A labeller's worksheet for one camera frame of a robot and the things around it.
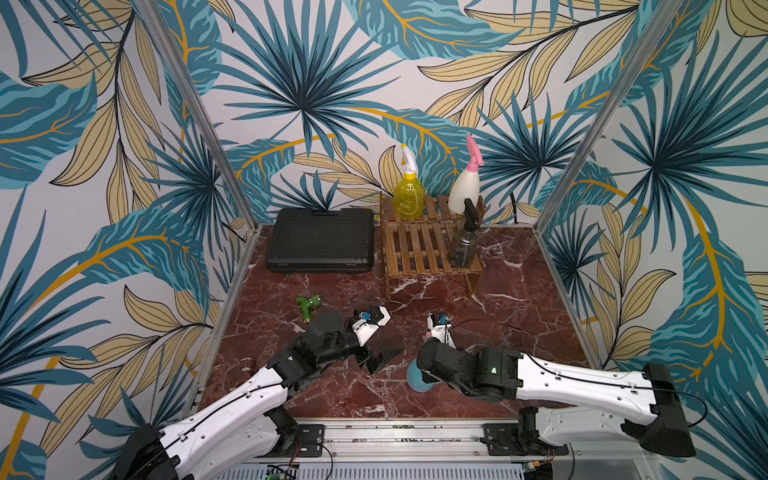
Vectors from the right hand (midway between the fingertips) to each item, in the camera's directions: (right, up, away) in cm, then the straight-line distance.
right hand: (412, 374), depth 71 cm
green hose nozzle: (-32, +12, +25) cm, 42 cm away
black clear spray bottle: (+16, +30, +15) cm, 37 cm away
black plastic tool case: (-33, +33, +36) cm, 59 cm away
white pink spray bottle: (+16, +47, +10) cm, 50 cm away
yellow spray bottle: (0, +43, +8) cm, 44 cm away
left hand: (-6, +8, +2) cm, 10 cm away
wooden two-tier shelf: (+4, +31, +24) cm, 39 cm away
